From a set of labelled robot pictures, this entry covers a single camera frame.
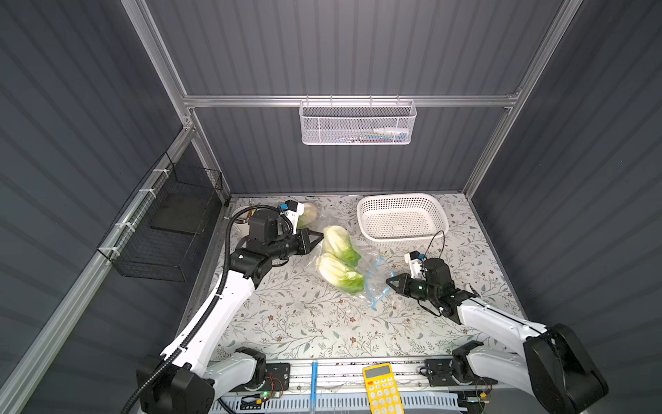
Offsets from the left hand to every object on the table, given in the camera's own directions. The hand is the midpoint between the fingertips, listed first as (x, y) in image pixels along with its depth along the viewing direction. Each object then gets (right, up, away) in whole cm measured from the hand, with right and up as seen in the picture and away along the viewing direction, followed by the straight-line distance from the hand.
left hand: (326, 239), depth 71 cm
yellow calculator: (+16, -42, 0) cm, 45 cm away
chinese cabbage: (+3, -2, +6) cm, 7 cm away
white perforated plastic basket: (+32, +6, +41) cm, 52 cm away
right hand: (+21, -15, +13) cm, 29 cm away
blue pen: (-3, -41, 0) cm, 41 cm away
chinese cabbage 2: (+4, -11, +4) cm, 12 cm away
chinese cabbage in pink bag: (-8, +7, +35) cm, 37 cm away
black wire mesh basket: (-49, 0, +2) cm, 49 cm away
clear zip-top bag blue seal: (+18, -13, +25) cm, 34 cm away
